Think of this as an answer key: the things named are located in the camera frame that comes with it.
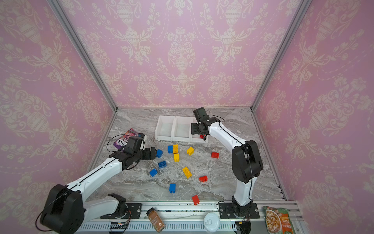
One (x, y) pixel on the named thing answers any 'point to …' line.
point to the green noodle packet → (278, 221)
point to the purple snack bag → (122, 142)
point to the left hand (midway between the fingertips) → (151, 152)
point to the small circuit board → (118, 225)
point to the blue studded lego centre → (162, 164)
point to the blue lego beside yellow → (170, 149)
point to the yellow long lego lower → (187, 172)
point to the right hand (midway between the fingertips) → (197, 129)
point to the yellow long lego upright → (176, 148)
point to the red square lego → (215, 155)
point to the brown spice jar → (155, 220)
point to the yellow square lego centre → (177, 157)
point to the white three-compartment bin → (176, 128)
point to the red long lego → (201, 136)
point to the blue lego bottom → (172, 187)
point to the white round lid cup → (211, 222)
